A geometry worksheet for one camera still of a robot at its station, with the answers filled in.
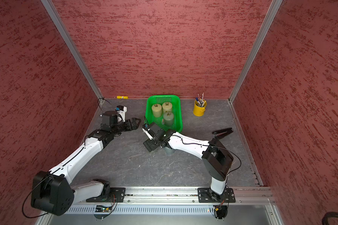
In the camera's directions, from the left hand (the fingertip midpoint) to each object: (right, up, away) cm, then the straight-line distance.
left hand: (134, 123), depth 83 cm
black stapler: (+58, -8, +14) cm, 60 cm away
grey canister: (+21, -19, +6) cm, 29 cm away
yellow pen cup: (+43, +8, +23) cm, 50 cm away
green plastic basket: (+25, +16, +27) cm, 40 cm away
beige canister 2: (+19, +11, +20) cm, 30 cm away
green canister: (+20, +3, +14) cm, 25 cm away
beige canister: (+11, +9, +20) cm, 24 cm away
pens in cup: (+43, +14, +14) cm, 47 cm away
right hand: (+10, -12, +1) cm, 16 cm away
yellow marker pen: (-24, +20, +39) cm, 50 cm away
